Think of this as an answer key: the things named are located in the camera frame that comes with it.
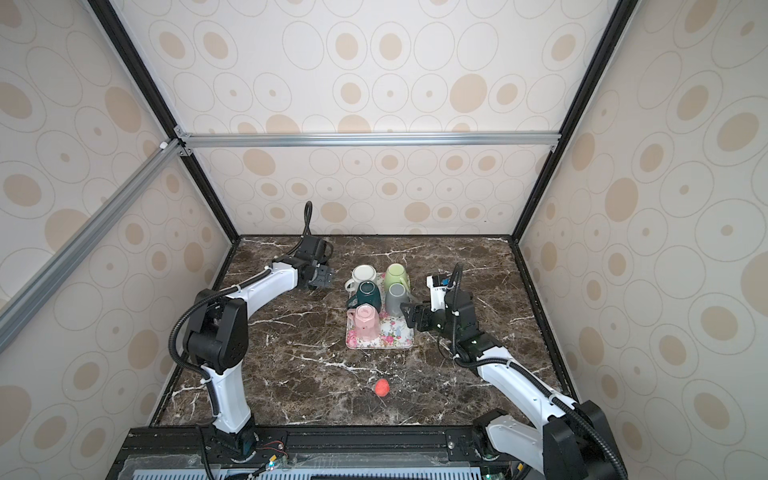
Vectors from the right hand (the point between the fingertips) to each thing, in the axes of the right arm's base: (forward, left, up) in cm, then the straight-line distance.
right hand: (414, 303), depth 83 cm
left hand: (+17, +29, -4) cm, 34 cm away
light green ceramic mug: (+15, +5, -6) cm, 17 cm away
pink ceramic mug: (-3, +13, -5) cm, 15 cm away
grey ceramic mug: (+6, +5, -5) cm, 9 cm away
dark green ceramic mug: (+6, +13, -4) cm, 15 cm away
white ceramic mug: (+17, +17, -8) cm, 25 cm away
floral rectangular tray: (-1, +6, -15) cm, 17 cm away
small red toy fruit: (-19, +9, -12) cm, 24 cm away
